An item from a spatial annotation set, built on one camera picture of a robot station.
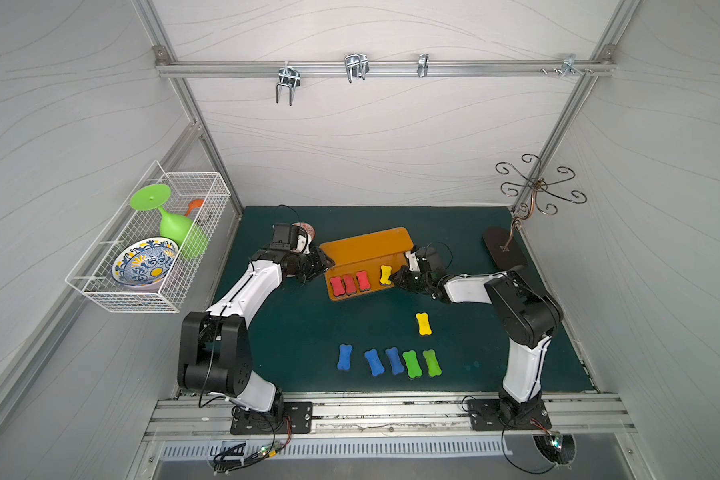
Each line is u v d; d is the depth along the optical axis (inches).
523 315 20.3
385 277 38.5
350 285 37.5
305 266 29.6
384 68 30.2
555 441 28.3
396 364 31.5
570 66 30.1
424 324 34.7
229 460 27.5
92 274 21.8
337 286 37.6
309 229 43.1
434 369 31.5
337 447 27.6
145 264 24.5
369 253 35.4
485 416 28.8
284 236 27.4
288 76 30.8
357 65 30.1
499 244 42.0
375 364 31.5
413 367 31.4
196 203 30.9
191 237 24.8
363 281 38.1
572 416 29.3
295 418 28.9
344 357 32.3
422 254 31.2
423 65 31.1
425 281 30.8
